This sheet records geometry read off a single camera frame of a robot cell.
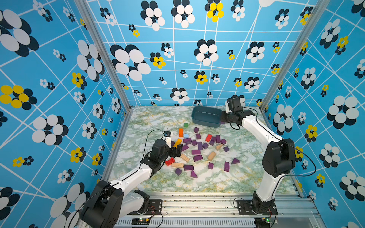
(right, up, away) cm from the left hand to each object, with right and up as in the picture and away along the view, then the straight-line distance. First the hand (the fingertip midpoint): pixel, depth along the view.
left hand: (177, 142), depth 86 cm
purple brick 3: (+7, -16, +2) cm, 18 cm away
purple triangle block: (+36, -13, +3) cm, 39 cm away
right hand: (+30, +17, +7) cm, 35 cm away
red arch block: (-6, -13, +3) cm, 15 cm away
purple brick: (+28, 0, +15) cm, 32 cm away
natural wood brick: (+4, -11, +5) cm, 13 cm away
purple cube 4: (+20, -15, +1) cm, 25 cm away
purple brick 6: (+15, -4, +13) cm, 20 cm away
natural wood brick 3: (+22, -10, +5) cm, 25 cm away
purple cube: (+12, +6, +19) cm, 24 cm away
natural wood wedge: (+27, -5, +9) cm, 28 cm away
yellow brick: (-1, -2, +13) cm, 13 cm away
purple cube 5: (0, -18, -1) cm, 18 cm away
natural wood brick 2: (0, -14, +1) cm, 14 cm away
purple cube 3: (+33, -6, +10) cm, 35 cm away
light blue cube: (+5, +2, +16) cm, 17 cm away
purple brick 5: (+4, -5, +11) cm, 13 cm away
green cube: (+5, +10, +23) cm, 26 cm away
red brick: (+21, +1, +15) cm, 26 cm away
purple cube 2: (+31, -2, +12) cm, 34 cm away
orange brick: (+1, +4, +17) cm, 18 cm away
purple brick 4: (+12, -11, +6) cm, 18 cm away
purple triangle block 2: (+10, -19, -3) cm, 21 cm away
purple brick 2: (+30, -15, +2) cm, 34 cm away
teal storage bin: (+22, +16, +29) cm, 39 cm away
